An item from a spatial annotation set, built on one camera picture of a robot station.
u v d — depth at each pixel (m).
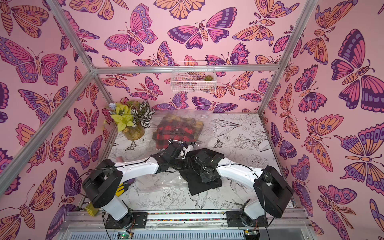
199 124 1.11
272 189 0.43
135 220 0.73
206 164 0.66
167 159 0.70
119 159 0.95
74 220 0.75
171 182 0.85
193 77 0.95
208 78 0.92
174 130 1.00
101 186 0.45
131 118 0.86
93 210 0.77
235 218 0.73
